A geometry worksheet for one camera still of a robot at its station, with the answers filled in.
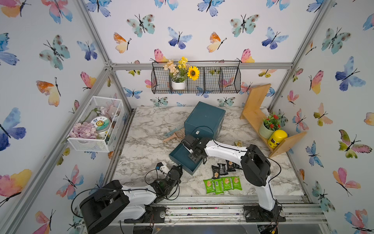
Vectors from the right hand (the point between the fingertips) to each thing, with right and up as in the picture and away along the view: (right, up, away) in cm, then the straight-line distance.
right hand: (196, 153), depth 90 cm
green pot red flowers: (+44, +18, -4) cm, 48 cm away
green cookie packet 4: (+23, -15, -8) cm, 29 cm away
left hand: (-6, -6, -4) cm, 10 cm away
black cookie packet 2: (+12, -10, -4) cm, 16 cm away
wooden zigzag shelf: (+41, +23, +14) cm, 49 cm away
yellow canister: (+45, +11, -7) cm, 47 cm away
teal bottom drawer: (-10, -3, +3) cm, 11 cm away
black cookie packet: (+16, -10, -4) cm, 19 cm away
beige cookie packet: (+29, +5, +8) cm, 31 cm away
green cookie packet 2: (+12, -15, -8) cm, 21 cm away
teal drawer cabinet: (+5, +20, -6) cm, 21 cm away
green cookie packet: (+7, -16, -8) cm, 20 cm away
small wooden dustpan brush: (-12, +11, +14) cm, 22 cm away
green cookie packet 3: (+18, -15, -6) cm, 24 cm away
